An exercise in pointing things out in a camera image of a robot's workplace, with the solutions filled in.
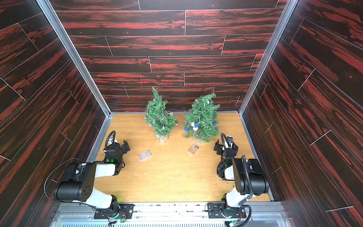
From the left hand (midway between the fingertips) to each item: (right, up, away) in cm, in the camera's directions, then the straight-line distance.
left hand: (119, 143), depth 94 cm
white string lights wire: (+28, +17, -13) cm, 35 cm away
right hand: (+74, +1, -2) cm, 74 cm away
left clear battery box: (+18, -8, 0) cm, 19 cm away
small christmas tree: (+28, +4, +5) cm, 29 cm away
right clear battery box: (+51, -5, +5) cm, 52 cm away
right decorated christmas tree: (+54, +14, -14) cm, 57 cm away
